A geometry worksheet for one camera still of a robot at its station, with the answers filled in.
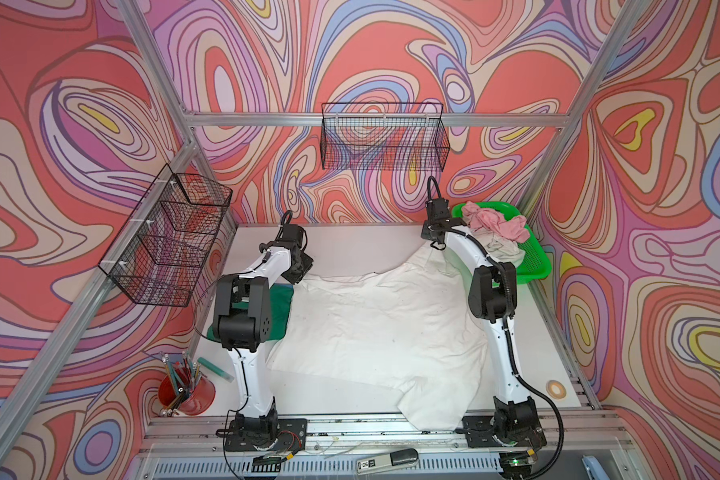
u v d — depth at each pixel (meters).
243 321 0.53
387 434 0.75
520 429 0.68
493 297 0.65
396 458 0.66
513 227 1.08
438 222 0.84
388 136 0.96
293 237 0.82
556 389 0.81
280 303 0.93
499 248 1.04
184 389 0.73
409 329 0.93
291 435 0.72
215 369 0.82
